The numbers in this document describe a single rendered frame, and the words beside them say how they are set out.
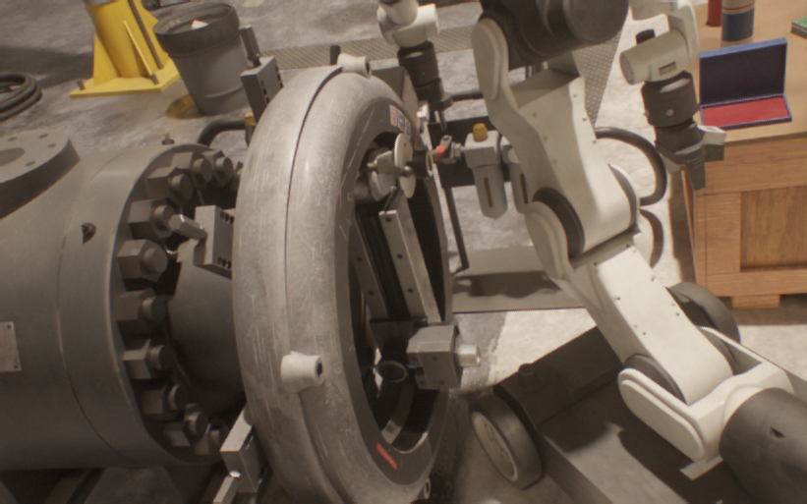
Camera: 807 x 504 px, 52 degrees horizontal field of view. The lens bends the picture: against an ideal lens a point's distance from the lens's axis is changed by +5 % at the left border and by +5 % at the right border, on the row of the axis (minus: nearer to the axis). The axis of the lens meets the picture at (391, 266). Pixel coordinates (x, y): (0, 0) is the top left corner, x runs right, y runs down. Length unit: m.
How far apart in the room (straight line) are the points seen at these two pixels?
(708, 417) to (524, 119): 0.58
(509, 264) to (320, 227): 1.38
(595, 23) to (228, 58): 2.87
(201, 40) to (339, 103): 2.77
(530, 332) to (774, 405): 0.83
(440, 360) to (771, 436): 0.51
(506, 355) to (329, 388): 1.08
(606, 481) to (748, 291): 0.74
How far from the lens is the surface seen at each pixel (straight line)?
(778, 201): 2.00
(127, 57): 4.92
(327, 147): 1.10
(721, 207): 1.97
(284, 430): 1.07
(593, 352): 1.77
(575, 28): 1.27
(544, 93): 1.48
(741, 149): 1.90
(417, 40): 1.85
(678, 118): 1.60
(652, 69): 1.56
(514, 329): 2.14
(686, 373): 1.51
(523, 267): 2.34
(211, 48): 3.95
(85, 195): 1.37
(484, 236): 2.52
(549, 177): 1.48
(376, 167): 1.21
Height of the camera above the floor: 1.39
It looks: 34 degrees down
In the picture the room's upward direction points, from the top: 17 degrees counter-clockwise
